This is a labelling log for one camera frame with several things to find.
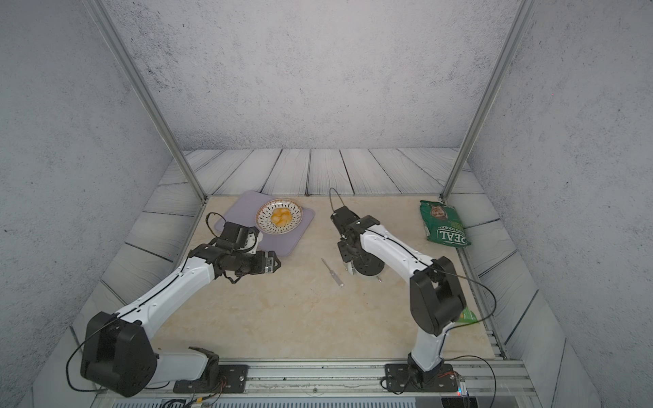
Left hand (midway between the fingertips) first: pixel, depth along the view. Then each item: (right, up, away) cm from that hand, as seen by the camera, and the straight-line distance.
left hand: (273, 265), depth 84 cm
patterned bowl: (-11, +14, +27) cm, 32 cm away
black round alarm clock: (+32, -1, +8) cm, 33 cm away
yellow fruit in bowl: (-2, +15, +24) cm, 29 cm away
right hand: (+27, +4, +5) cm, 28 cm away
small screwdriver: (+19, -6, +12) cm, 23 cm away
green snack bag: (+65, +13, +24) cm, 71 cm away
